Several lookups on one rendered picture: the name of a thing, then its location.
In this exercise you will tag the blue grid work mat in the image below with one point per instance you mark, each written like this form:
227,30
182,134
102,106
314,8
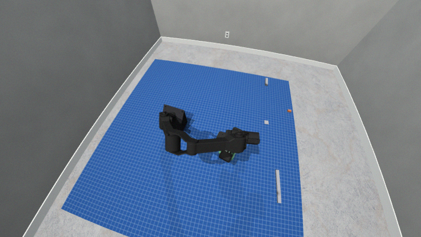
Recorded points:
133,186

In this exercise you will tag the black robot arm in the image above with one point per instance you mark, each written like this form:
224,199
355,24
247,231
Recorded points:
234,141

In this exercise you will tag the grey flat bar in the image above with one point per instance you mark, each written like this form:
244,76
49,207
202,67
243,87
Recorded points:
278,191

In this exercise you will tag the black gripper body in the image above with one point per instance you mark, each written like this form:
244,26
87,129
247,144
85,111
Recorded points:
226,155

